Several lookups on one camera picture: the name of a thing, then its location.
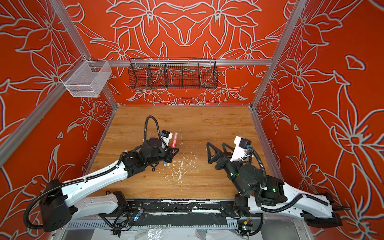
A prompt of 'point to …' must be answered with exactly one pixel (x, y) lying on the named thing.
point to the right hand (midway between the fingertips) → (210, 146)
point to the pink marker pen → (174, 142)
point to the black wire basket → (173, 73)
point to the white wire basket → (86, 79)
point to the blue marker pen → (165, 163)
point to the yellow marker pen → (168, 164)
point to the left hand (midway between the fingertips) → (178, 147)
